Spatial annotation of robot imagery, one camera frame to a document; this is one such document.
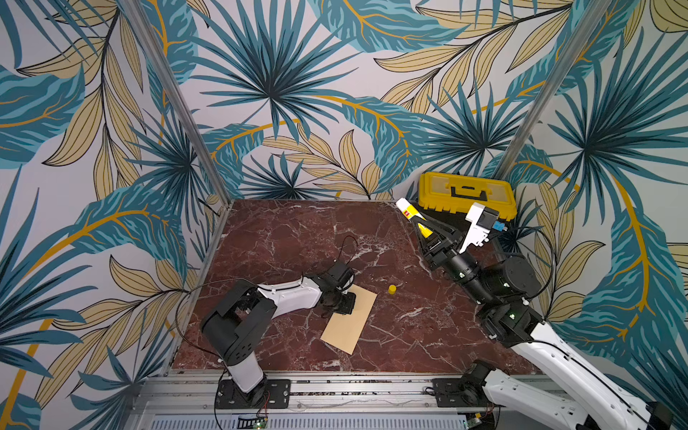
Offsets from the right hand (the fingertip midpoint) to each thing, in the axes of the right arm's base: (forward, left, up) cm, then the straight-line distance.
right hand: (416, 219), depth 53 cm
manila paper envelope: (-6, +15, -47) cm, 50 cm away
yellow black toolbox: (+38, -29, -29) cm, 56 cm away
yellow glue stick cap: (+7, -2, -45) cm, 46 cm away
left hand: (0, +13, -46) cm, 48 cm away
